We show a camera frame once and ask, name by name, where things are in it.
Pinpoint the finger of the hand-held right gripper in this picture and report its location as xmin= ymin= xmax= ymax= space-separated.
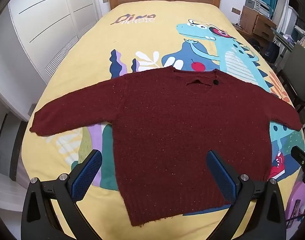
xmin=291 ymin=146 xmax=305 ymax=188

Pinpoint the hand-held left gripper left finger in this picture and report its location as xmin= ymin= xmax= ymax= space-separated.
xmin=21 ymin=149 xmax=103 ymax=240

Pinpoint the dark wooden chair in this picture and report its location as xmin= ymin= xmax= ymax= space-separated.
xmin=276 ymin=42 xmax=305 ymax=113

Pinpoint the black tote bag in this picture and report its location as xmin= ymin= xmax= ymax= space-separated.
xmin=264 ymin=40 xmax=280 ymax=64

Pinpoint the wooden drawer cabinet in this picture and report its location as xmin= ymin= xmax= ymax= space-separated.
xmin=239 ymin=6 xmax=278 ymax=43

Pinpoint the white wardrobe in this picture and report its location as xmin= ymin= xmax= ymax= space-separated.
xmin=0 ymin=0 xmax=103 ymax=120

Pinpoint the yellow dinosaur printed blanket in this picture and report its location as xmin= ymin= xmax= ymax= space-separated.
xmin=21 ymin=1 xmax=305 ymax=240

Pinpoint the purple plastic stool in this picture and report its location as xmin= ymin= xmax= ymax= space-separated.
xmin=284 ymin=181 xmax=305 ymax=229

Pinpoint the dark backpack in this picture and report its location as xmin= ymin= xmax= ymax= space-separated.
xmin=247 ymin=39 xmax=261 ymax=53

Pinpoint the dark red knit sweater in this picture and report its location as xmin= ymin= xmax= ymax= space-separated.
xmin=30 ymin=65 xmax=303 ymax=228

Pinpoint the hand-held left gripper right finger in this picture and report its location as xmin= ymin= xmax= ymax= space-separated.
xmin=206 ymin=150 xmax=293 ymax=240

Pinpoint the white printer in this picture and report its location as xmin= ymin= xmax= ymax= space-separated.
xmin=244 ymin=0 xmax=273 ymax=18

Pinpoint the cluttered desk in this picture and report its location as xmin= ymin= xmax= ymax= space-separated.
xmin=271 ymin=27 xmax=301 ymax=46

